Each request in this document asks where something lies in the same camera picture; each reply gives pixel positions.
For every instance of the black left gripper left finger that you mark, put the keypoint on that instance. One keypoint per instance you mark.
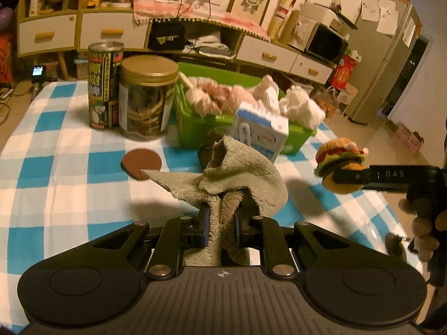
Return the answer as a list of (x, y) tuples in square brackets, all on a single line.
[(169, 243)]

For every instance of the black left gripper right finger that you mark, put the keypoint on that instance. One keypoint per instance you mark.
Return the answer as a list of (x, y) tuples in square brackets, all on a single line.
[(265, 235)]

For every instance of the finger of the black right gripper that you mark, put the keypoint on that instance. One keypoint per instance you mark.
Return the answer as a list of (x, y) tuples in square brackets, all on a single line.
[(347, 176)]

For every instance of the plush hamburger toy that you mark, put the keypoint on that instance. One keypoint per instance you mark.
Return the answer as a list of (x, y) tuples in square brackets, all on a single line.
[(339, 153)]

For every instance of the grey terry towel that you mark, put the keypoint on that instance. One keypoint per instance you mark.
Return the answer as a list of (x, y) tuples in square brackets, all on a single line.
[(237, 175)]

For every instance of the pink plush towel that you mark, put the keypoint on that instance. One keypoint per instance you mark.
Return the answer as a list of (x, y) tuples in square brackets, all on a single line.
[(209, 98)]

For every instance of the white cloth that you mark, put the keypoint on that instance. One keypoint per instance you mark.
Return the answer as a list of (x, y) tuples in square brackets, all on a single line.
[(296, 105)]

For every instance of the person's right hand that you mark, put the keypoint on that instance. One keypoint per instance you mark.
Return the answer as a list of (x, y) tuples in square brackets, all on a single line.
[(422, 227)]

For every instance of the dark round coaster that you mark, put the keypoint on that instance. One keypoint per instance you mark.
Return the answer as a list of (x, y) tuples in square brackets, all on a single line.
[(205, 154)]

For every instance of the bag of oranges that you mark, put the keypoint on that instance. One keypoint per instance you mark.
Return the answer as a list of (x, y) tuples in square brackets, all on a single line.
[(327, 100)]

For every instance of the brown round coaster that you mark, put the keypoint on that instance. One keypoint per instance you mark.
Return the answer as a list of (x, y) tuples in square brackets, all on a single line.
[(135, 161)]

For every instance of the blue white milk carton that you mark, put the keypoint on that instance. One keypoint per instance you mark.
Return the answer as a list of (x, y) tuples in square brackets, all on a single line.
[(262, 130)]

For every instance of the green plastic bin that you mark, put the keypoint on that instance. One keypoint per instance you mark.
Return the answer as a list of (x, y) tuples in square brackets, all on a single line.
[(193, 129)]

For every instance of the red gift bag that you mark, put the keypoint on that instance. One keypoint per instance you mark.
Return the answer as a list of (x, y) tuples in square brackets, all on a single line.
[(342, 73)]

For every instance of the blue white checkered tablecloth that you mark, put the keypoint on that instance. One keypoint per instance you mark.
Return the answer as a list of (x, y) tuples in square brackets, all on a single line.
[(62, 185)]

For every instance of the microwave oven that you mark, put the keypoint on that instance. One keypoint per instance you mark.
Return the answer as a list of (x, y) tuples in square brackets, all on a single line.
[(318, 40)]

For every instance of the glass jar gold lid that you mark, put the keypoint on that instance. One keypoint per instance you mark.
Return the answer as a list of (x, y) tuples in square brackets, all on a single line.
[(146, 91)]

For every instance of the grey refrigerator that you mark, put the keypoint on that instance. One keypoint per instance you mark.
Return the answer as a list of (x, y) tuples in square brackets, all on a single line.
[(386, 33)]

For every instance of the tall printed drink can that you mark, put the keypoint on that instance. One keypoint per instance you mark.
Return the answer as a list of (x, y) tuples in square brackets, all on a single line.
[(104, 61)]

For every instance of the black handbag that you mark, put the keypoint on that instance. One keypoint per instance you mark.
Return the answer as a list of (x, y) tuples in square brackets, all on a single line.
[(170, 36)]

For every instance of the wooden cabinet with white drawers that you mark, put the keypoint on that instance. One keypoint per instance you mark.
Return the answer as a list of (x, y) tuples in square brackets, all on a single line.
[(46, 26)]

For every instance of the purple ball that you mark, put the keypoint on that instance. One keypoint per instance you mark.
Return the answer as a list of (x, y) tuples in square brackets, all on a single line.
[(7, 17)]

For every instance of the small camera on tripod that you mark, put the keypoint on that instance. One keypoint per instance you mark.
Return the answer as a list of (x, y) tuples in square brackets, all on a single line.
[(38, 75)]

